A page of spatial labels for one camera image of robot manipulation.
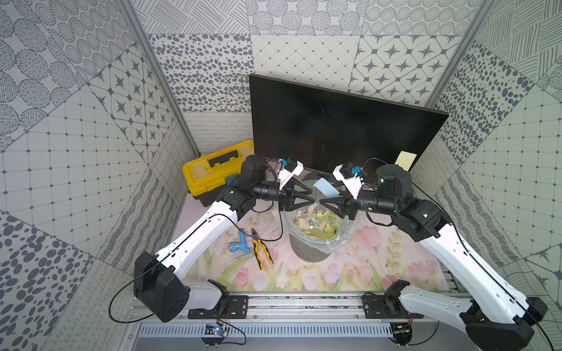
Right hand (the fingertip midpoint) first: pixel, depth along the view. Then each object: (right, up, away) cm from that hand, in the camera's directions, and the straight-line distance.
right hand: (326, 195), depth 64 cm
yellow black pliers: (-24, -23, +24) cm, 41 cm away
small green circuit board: (-35, -44, +7) cm, 57 cm away
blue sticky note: (0, +3, -1) cm, 3 cm away
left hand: (-4, +2, +1) cm, 5 cm away
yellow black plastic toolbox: (-47, +5, +27) cm, 54 cm away
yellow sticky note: (+28, +11, +8) cm, 32 cm away
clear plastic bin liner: (0, -13, +11) cm, 17 cm away
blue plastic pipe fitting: (-30, -22, +23) cm, 44 cm away
